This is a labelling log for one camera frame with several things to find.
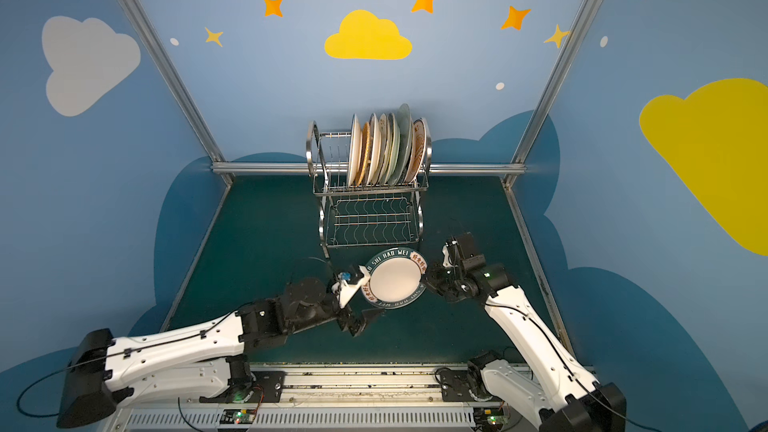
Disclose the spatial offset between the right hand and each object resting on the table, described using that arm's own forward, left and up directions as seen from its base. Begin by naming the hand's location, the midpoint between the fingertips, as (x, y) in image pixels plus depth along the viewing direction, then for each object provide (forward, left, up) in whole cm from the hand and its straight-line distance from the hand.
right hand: (421, 275), depth 77 cm
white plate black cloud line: (+36, +22, +11) cm, 43 cm away
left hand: (-8, +12, +5) cm, 15 cm away
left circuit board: (-32, +43, -15) cm, 56 cm away
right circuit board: (-29, -17, -16) cm, 37 cm away
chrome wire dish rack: (+27, +19, -11) cm, 35 cm away
